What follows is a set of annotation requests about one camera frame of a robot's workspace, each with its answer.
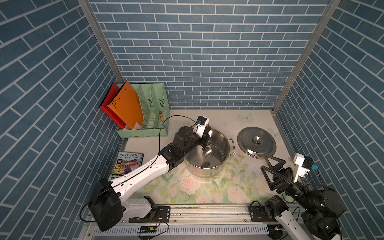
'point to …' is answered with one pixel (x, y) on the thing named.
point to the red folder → (107, 110)
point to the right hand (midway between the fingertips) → (266, 165)
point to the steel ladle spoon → (206, 151)
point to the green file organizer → (154, 100)
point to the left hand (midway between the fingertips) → (214, 128)
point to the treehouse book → (125, 163)
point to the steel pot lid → (256, 142)
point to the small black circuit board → (148, 229)
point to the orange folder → (127, 106)
